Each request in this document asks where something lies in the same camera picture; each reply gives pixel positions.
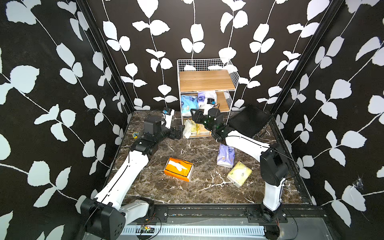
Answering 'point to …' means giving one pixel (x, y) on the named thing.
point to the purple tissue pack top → (226, 156)
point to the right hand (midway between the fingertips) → (191, 108)
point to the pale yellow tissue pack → (239, 174)
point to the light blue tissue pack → (188, 103)
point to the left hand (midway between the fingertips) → (177, 121)
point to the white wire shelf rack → (205, 83)
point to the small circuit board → (146, 229)
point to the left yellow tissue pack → (190, 130)
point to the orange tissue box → (181, 170)
